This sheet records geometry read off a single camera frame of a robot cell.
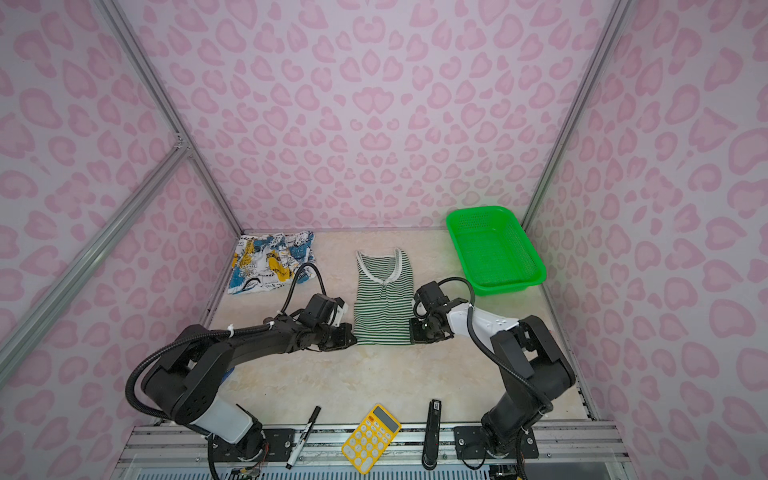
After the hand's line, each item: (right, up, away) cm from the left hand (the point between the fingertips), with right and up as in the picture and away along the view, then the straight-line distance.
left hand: (360, 337), depth 89 cm
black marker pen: (-12, -20, -14) cm, 27 cm away
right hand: (+16, +1, 0) cm, 16 cm away
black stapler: (+19, -19, -17) cm, 32 cm away
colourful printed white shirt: (-37, +22, +19) cm, 47 cm away
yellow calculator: (+4, -21, -15) cm, 26 cm away
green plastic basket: (+48, +26, +26) cm, 60 cm away
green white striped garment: (+7, +9, +11) cm, 16 cm away
